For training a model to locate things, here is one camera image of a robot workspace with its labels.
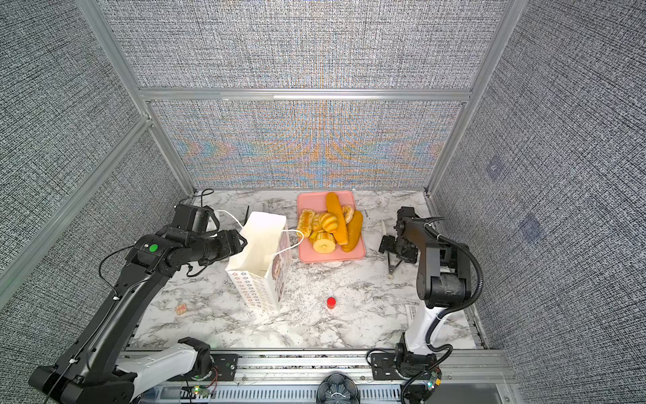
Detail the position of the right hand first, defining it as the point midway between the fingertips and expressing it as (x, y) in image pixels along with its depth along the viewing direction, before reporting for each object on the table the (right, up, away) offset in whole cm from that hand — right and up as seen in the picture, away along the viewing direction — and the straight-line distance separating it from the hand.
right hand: (395, 253), depth 97 cm
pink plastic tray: (-30, +20, +16) cm, 40 cm away
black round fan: (-24, -33, -28) cm, 50 cm away
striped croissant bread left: (-35, +12, +6) cm, 38 cm away
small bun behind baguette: (-18, +16, +6) cm, 24 cm away
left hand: (-52, +6, -25) cm, 58 cm away
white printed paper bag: (-51, -4, -5) cm, 52 cm away
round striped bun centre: (-26, +12, -3) cm, 29 cm away
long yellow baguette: (-23, +19, +14) cm, 33 cm away
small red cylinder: (-26, -15, -12) cm, 32 cm away
